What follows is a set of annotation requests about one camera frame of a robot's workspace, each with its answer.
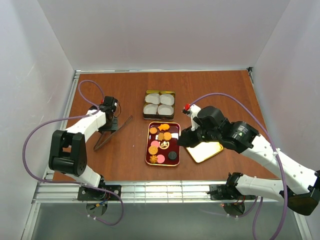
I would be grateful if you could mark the white paper cup front-left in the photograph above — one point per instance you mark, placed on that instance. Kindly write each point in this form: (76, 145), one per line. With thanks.
(150, 109)

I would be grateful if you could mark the white paper cup front-right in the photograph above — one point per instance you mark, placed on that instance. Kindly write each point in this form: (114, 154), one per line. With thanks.
(165, 110)

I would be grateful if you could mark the aluminium front frame rail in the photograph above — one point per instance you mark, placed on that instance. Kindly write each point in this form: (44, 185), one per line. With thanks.
(136, 192)

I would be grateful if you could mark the orange fish-shaped cookie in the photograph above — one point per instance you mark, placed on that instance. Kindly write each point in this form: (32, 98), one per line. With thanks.
(163, 127)

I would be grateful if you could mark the black round cookie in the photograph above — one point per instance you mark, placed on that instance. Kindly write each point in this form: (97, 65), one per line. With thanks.
(172, 155)

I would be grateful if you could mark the gold tin lid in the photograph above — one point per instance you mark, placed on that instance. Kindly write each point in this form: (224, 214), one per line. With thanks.
(204, 151)

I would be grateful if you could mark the pink round cookie upper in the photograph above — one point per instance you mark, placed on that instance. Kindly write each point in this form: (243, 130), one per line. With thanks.
(155, 143)

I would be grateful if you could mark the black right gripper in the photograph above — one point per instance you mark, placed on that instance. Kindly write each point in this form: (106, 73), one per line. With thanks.
(194, 136)

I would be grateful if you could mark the aluminium right frame rail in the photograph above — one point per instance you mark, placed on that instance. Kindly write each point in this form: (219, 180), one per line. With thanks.
(250, 74)

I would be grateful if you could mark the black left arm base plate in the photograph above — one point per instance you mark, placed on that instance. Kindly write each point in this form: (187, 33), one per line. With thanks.
(89, 194)

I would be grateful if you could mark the orange flower cookie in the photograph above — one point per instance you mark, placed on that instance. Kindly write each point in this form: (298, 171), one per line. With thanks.
(160, 137)

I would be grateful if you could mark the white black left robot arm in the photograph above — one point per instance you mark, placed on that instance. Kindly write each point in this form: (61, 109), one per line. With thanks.
(68, 154)

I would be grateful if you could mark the aluminium left frame rail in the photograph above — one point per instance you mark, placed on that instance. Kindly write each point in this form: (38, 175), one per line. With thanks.
(49, 174)

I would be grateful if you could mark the orange shell-shaped cookie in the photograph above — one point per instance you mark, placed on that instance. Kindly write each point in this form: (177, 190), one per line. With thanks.
(153, 130)

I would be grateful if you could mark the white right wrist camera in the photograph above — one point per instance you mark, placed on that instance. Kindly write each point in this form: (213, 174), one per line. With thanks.
(192, 110)

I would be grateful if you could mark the white paper cup back-left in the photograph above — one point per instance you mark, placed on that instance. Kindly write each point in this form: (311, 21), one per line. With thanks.
(153, 98)

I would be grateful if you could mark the aluminium frame rail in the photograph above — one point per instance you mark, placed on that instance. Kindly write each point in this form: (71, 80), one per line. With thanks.
(250, 74)
(49, 174)
(136, 192)

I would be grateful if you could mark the round waffle sandwich cookie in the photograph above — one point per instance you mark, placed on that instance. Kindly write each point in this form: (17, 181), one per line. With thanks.
(167, 136)

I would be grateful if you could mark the gold square cookie tin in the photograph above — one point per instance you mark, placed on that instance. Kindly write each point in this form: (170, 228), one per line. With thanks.
(157, 116)

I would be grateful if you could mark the orange swirl cookie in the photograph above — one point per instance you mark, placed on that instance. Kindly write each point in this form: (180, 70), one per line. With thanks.
(153, 159)

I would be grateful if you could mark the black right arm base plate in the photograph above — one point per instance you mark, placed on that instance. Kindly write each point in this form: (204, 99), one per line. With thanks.
(224, 192)

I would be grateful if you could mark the dark red serving tray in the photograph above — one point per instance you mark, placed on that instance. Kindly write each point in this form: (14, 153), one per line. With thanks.
(165, 146)

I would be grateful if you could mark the white paper cup back-right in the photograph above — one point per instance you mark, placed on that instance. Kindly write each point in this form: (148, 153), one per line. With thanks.
(167, 99)

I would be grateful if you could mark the pink round cookie lower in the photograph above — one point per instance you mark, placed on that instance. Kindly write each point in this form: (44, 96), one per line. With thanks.
(161, 158)

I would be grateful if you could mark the metal serving tongs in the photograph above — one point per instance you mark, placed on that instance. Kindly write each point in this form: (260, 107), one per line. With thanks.
(106, 136)

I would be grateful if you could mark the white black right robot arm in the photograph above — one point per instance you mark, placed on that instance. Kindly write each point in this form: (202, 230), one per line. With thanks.
(301, 188)

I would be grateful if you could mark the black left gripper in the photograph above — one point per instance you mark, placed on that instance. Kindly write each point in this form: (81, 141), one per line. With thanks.
(111, 126)

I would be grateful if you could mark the pink round cookie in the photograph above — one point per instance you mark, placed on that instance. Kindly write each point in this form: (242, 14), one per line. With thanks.
(155, 143)
(161, 158)

